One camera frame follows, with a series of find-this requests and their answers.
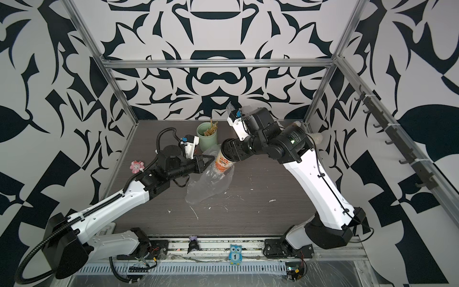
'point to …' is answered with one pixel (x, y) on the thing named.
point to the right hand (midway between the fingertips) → (231, 143)
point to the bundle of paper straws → (213, 128)
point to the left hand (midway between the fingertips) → (213, 155)
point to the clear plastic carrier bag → (229, 107)
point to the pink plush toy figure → (137, 167)
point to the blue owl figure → (235, 256)
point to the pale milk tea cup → (225, 161)
